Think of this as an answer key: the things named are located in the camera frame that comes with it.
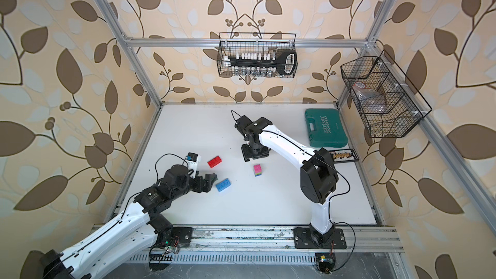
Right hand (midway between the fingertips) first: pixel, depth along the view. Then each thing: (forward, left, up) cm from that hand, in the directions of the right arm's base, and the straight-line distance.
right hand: (253, 157), depth 85 cm
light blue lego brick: (-8, +14, -9) cm, 19 cm away
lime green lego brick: (-3, -3, -10) cm, 11 cm away
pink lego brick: (-2, -2, -6) cm, 7 cm away
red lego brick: (+3, +19, -9) cm, 21 cm away
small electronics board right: (-38, -26, -13) cm, 48 cm away
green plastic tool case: (+19, -39, -6) cm, 44 cm away
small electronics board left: (-35, +37, -13) cm, 52 cm away
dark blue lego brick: (-4, -2, -11) cm, 11 cm away
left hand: (-7, +19, +1) cm, 21 cm away
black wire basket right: (+9, -53, +22) cm, 58 cm away
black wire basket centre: (+30, +11, +25) cm, 41 cm away
